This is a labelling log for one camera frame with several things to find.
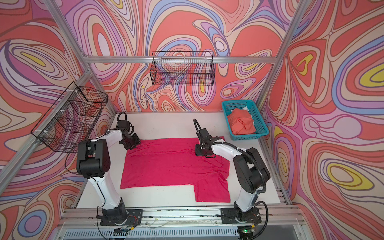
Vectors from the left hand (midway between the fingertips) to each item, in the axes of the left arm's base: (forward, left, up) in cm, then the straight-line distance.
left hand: (141, 142), depth 101 cm
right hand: (-11, -40, +1) cm, 42 cm away
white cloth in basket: (+28, -77, +5) cm, 82 cm away
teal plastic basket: (+9, -82, +6) cm, 83 cm away
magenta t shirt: (-14, -22, -4) cm, 27 cm away
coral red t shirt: (+11, -69, +8) cm, 70 cm away
